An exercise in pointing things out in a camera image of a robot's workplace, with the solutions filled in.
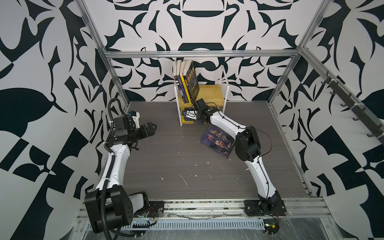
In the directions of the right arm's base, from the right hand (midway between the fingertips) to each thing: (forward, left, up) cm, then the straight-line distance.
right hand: (198, 111), depth 101 cm
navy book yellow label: (-9, +7, +4) cm, 12 cm away
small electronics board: (-62, -32, -12) cm, 71 cm away
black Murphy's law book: (+3, +4, +23) cm, 23 cm away
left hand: (-18, +28, +10) cm, 35 cm away
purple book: (-17, -12, -10) cm, 23 cm away
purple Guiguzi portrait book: (-2, +10, +26) cm, 28 cm away
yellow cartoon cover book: (-2, +8, +24) cm, 26 cm away
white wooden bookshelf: (+13, -12, +1) cm, 18 cm away
